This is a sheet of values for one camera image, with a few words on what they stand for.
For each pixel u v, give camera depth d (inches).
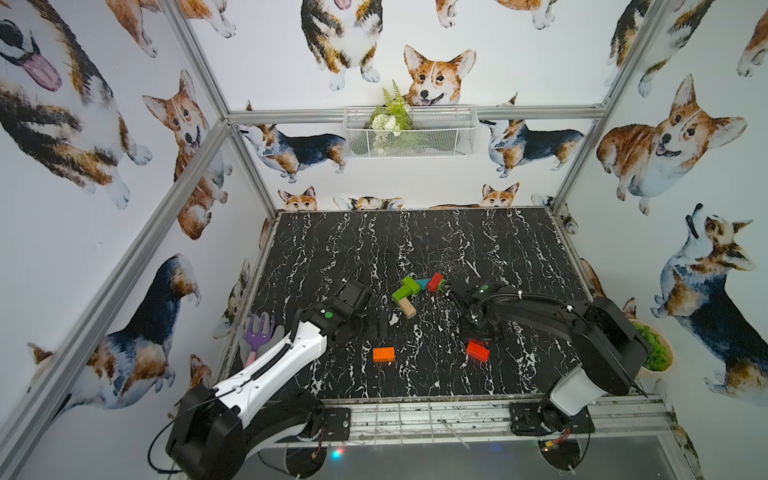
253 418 17.4
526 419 28.8
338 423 29.0
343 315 24.3
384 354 33.0
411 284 38.5
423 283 38.5
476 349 32.9
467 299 27.3
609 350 17.7
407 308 36.3
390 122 32.2
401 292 38.0
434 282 38.8
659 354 29.2
